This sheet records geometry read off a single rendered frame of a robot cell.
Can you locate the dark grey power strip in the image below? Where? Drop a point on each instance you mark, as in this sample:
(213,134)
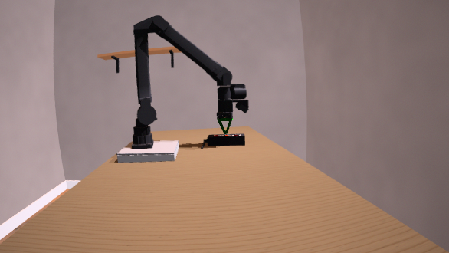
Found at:
(225,140)

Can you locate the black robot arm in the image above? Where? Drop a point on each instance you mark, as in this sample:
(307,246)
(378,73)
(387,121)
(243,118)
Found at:
(146,114)

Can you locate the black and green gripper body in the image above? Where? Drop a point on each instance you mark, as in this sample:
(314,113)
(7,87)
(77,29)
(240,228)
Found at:
(221,110)

